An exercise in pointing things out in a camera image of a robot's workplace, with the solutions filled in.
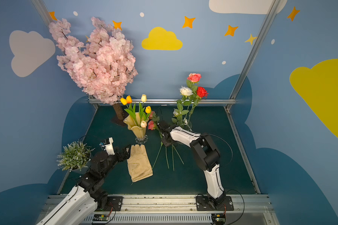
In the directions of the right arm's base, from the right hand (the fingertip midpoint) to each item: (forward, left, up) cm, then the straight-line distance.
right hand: (171, 139), depth 98 cm
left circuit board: (-48, +34, -3) cm, 59 cm away
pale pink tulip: (-10, +13, +29) cm, 33 cm away
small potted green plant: (-24, +50, +15) cm, 57 cm away
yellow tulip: (-1, +12, +30) cm, 32 cm away
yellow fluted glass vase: (-6, +19, +20) cm, 28 cm away
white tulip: (+5, +18, +21) cm, 28 cm away
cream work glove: (-19, +19, -2) cm, 27 cm away
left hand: (-14, +26, +15) cm, 33 cm away
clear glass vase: (+5, -10, +12) cm, 16 cm away
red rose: (+12, -17, +33) cm, 39 cm away
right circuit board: (-44, -28, -5) cm, 53 cm away
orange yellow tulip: (+5, +24, +24) cm, 34 cm away
